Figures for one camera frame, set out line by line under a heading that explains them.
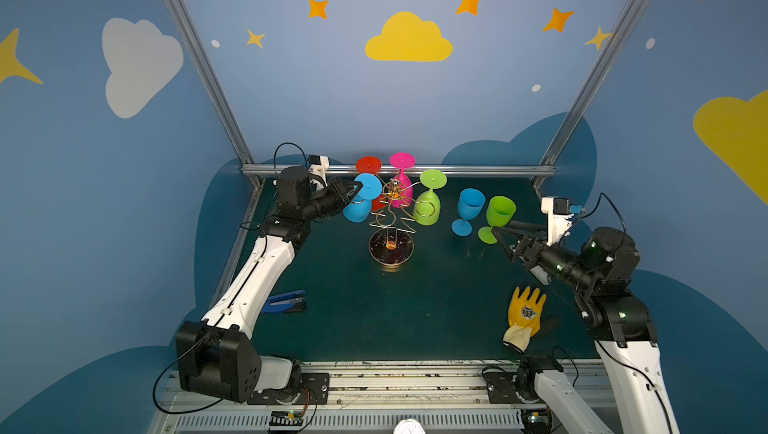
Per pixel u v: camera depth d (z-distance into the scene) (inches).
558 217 21.0
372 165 33.4
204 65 33.6
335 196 26.2
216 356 15.5
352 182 29.3
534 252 21.1
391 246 39.7
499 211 37.2
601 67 34.2
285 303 34.2
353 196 28.3
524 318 33.2
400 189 31.1
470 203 37.4
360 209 32.8
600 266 17.8
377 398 29.0
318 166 27.5
